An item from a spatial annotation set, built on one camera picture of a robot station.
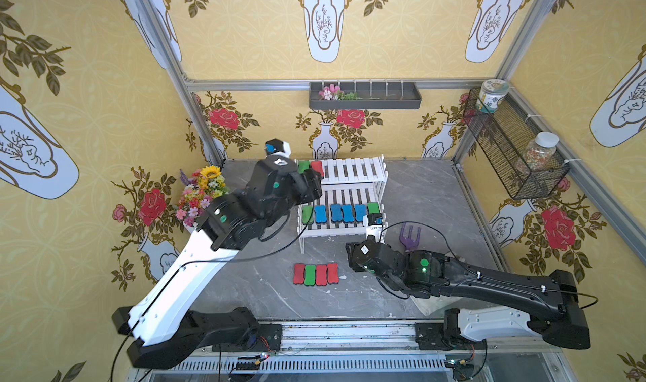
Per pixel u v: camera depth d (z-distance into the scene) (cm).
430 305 80
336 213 86
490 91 84
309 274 86
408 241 95
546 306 40
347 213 84
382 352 72
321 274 86
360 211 86
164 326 36
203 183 90
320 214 86
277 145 53
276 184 40
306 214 86
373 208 87
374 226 61
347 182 78
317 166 80
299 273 86
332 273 85
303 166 80
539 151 65
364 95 92
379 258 49
